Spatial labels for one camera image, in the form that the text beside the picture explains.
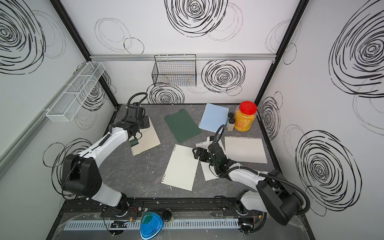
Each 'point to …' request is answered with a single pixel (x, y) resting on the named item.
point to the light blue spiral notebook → (213, 117)
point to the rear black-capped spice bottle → (230, 115)
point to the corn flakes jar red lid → (248, 108)
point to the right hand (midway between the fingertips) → (197, 152)
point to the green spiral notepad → (182, 125)
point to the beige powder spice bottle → (230, 124)
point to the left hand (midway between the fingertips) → (142, 119)
